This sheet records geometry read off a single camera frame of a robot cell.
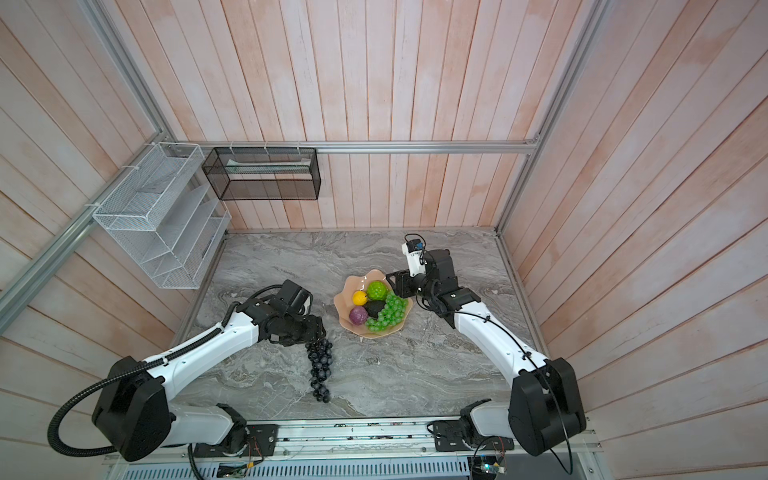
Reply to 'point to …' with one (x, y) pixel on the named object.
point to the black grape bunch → (320, 356)
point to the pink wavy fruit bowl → (343, 300)
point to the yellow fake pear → (359, 298)
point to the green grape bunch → (390, 314)
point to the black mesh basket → (264, 173)
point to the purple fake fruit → (358, 315)
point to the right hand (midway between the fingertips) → (394, 274)
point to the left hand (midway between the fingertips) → (315, 341)
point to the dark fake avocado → (372, 307)
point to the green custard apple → (377, 290)
